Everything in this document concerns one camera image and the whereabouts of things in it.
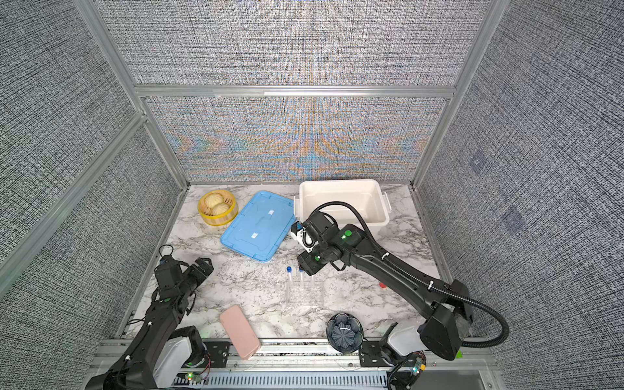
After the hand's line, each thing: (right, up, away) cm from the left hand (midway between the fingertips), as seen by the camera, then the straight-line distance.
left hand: (203, 266), depth 87 cm
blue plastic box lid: (+17, +12, +16) cm, 26 cm away
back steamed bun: (-4, +25, +19) cm, 31 cm away
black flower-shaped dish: (+50, -18, -11) cm, 54 cm away
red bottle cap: (+64, -7, -1) cm, 65 cm away
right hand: (+38, +5, -11) cm, 40 cm away
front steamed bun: (0, +21, +16) cm, 26 cm away
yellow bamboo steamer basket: (+1, +16, +16) cm, 23 cm away
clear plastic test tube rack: (+37, -9, -2) cm, 38 cm away
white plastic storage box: (+62, +26, +13) cm, 69 cm away
